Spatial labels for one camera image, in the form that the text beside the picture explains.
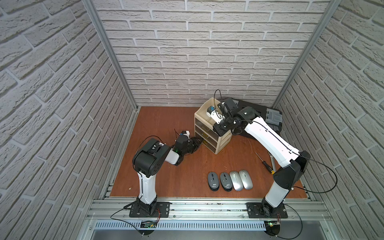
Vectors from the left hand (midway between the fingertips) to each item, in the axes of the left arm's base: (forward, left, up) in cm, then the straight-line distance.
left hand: (206, 138), depth 93 cm
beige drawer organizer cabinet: (-3, -11, +1) cm, 11 cm away
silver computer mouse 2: (-23, -22, -6) cm, 33 cm away
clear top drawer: (-2, +1, +14) cm, 14 cm away
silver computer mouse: (-24, -16, -6) cm, 30 cm away
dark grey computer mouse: (-25, -3, -5) cm, 26 cm away
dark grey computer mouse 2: (-25, -10, -6) cm, 27 cm away
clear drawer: (-2, +1, +5) cm, 6 cm away
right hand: (-3, -5, +16) cm, 17 cm away
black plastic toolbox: (+10, -42, +11) cm, 44 cm away
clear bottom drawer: (-4, -2, -2) cm, 5 cm away
